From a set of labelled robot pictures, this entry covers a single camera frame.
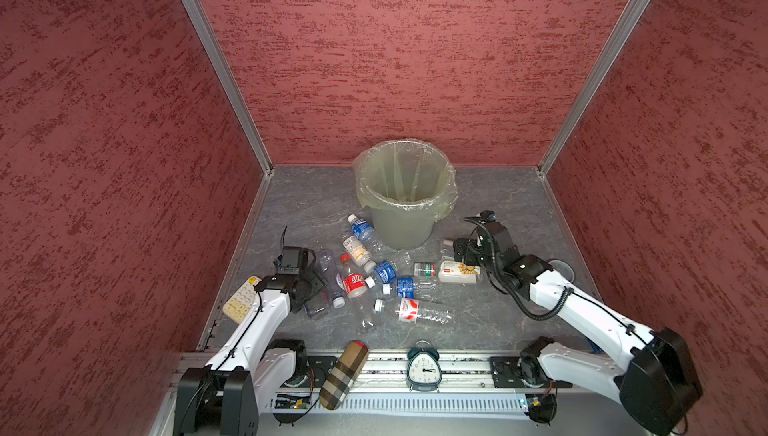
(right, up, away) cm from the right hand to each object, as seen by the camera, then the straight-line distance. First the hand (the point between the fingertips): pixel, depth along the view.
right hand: (464, 251), depth 84 cm
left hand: (-44, -13, +2) cm, 45 cm away
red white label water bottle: (-16, -16, -5) cm, 23 cm away
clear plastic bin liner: (-17, +23, +13) cm, 31 cm away
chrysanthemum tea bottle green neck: (-4, -7, +3) cm, 8 cm away
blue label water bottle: (-30, +3, +16) cm, 34 cm away
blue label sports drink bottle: (-15, -10, -1) cm, 18 cm away
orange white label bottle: (-32, -2, +6) cm, 32 cm away
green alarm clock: (-13, -27, -13) cm, 33 cm away
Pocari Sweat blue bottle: (-23, -6, +2) cm, 24 cm away
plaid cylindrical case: (-33, -28, -13) cm, 45 cm away
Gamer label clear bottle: (-39, -9, +2) cm, 40 cm away
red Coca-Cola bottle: (-31, -12, -1) cm, 33 cm away
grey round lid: (+34, -8, +9) cm, 36 cm away
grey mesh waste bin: (-17, +5, +8) cm, 19 cm away
